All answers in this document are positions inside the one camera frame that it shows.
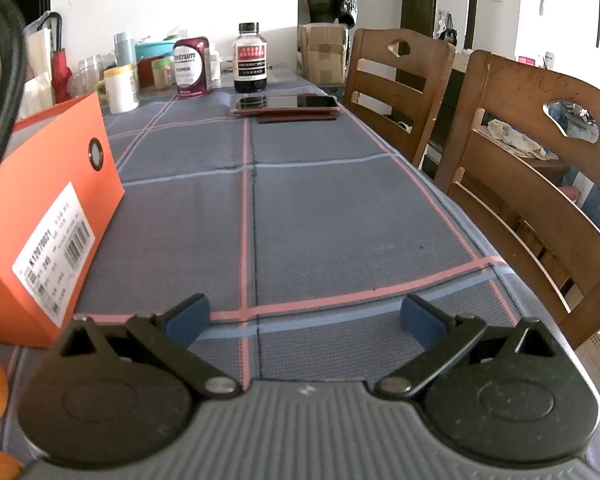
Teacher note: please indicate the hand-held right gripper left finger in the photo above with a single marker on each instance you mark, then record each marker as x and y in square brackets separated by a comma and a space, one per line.
[187, 317]

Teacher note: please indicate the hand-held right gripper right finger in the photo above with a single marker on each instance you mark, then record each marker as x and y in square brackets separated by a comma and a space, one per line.
[422, 317]

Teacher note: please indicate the orange cardboard box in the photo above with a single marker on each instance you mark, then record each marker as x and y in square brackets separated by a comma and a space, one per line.
[50, 160]

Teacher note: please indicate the grey plaid tablecloth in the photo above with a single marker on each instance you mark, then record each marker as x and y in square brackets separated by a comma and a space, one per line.
[330, 220]

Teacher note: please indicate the wooden chair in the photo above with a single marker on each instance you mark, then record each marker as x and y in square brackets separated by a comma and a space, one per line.
[375, 75]
[510, 110]

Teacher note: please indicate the smartphone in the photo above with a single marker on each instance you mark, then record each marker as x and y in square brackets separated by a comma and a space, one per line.
[285, 102]

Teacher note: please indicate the white cup with yellow lid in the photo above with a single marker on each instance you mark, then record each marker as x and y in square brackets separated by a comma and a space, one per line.
[121, 90]

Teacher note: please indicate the small jar with green lid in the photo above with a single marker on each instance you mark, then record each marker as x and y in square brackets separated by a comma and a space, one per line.
[162, 74]

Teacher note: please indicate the purple supplement bottle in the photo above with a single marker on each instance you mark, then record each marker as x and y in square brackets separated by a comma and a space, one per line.
[191, 67]

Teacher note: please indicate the white pill bottle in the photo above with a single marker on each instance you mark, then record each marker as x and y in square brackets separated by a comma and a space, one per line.
[215, 65]

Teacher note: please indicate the glass jar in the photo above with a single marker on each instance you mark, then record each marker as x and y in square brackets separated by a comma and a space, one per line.
[90, 75]

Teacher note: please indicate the dark bottle with black cap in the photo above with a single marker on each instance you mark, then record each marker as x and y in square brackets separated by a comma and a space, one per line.
[250, 60]

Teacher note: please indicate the teal plastic basin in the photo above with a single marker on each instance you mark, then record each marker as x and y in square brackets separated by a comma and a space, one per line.
[155, 51]

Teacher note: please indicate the red umbrella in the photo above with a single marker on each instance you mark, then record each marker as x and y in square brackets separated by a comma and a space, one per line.
[60, 75]

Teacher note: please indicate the blue-grey cylinder bottle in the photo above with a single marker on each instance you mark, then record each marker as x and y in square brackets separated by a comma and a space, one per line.
[125, 50]

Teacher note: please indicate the brown cardboard box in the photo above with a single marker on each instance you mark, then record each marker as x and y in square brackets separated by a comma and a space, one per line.
[325, 55]

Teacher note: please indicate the white paper bag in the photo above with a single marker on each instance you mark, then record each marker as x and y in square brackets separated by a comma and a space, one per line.
[37, 75]

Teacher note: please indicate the dark wooden door frame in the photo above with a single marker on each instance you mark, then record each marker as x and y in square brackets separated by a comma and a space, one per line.
[420, 0]

